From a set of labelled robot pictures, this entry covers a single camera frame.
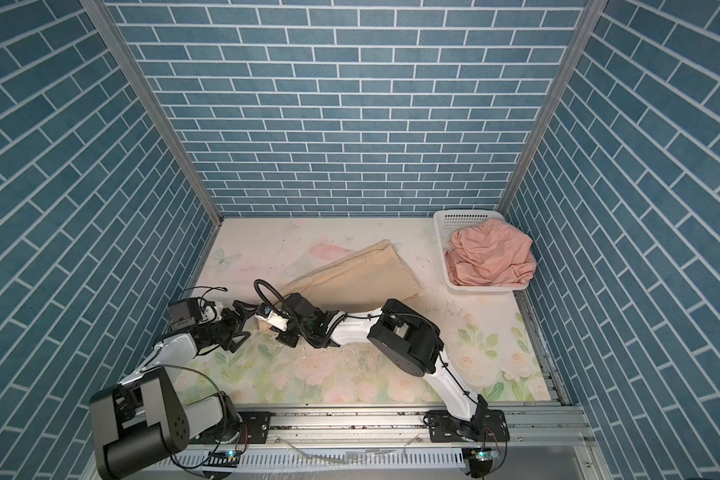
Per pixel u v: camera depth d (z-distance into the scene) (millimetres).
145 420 413
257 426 728
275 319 774
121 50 756
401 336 546
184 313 685
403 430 753
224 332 770
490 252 1001
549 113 893
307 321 707
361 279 1012
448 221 1118
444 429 733
